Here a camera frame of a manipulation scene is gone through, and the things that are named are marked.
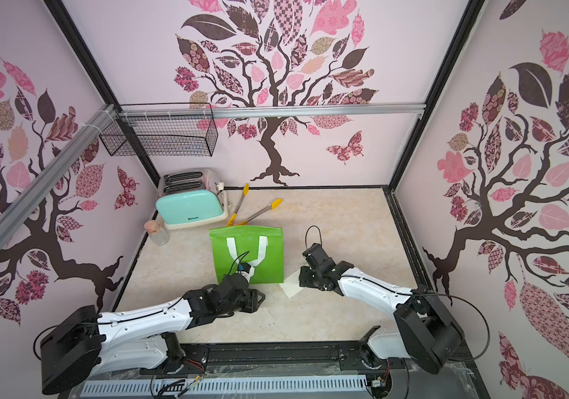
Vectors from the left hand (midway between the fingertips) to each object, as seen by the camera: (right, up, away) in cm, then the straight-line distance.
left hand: (260, 302), depth 81 cm
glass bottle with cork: (-43, +21, +15) cm, 50 cm away
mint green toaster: (-29, +36, +14) cm, 48 cm away
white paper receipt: (+10, +3, +8) cm, 14 cm away
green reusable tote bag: (0, +19, -2) cm, 19 cm away
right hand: (+14, +7, +6) cm, 17 cm away
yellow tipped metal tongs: (+2, +34, +29) cm, 45 cm away
